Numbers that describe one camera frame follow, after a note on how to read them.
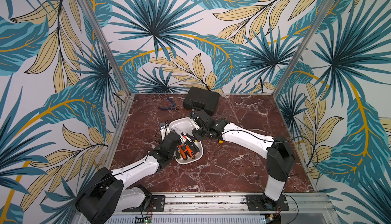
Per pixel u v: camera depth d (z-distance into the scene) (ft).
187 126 2.96
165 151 2.10
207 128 2.09
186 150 2.80
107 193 1.32
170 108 3.60
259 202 2.40
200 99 3.69
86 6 2.41
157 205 2.40
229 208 2.41
